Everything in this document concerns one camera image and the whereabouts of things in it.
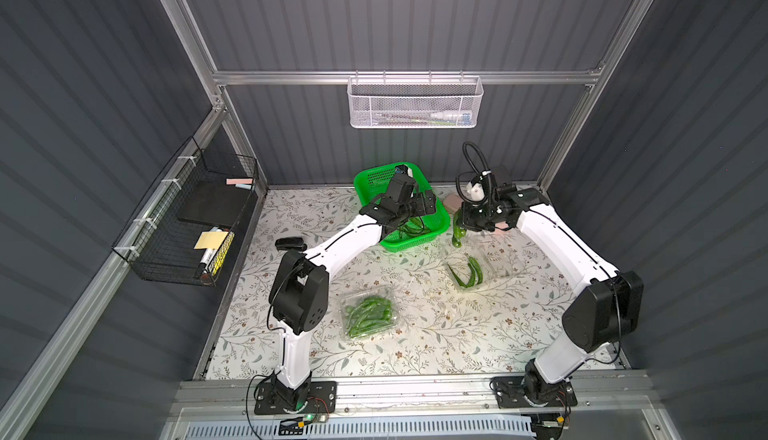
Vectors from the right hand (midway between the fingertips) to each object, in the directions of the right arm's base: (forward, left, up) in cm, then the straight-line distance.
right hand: (462, 221), depth 84 cm
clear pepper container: (-16, +31, -16) cm, 39 cm away
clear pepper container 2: (-3, -13, -19) cm, 24 cm away
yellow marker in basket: (-20, +57, +10) cm, 62 cm away
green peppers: (+13, +12, -20) cm, 27 cm away
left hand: (+7, +10, +2) cm, 13 cm away
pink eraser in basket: (+8, +65, +8) cm, 66 cm away
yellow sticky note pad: (-13, +63, +8) cm, 65 cm away
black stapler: (+6, +56, -21) cm, 60 cm away
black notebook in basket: (-1, +66, +9) cm, 67 cm away
